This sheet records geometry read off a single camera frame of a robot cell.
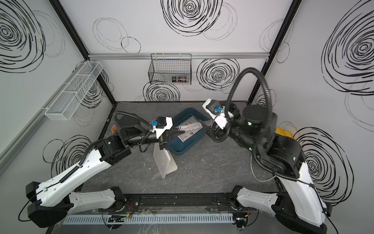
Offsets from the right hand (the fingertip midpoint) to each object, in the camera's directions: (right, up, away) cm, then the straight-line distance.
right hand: (212, 110), depth 49 cm
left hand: (-10, -7, +5) cm, 14 cm away
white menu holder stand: (-20, -24, +21) cm, 38 cm away
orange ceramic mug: (-58, -11, +45) cm, 74 cm away
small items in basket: (-14, +20, +39) cm, 46 cm away
